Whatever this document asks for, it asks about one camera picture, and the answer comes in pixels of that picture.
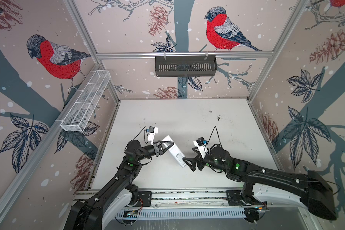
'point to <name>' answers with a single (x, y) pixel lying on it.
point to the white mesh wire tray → (84, 102)
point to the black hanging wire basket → (185, 66)
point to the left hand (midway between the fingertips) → (172, 146)
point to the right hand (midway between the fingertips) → (187, 156)
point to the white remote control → (176, 152)
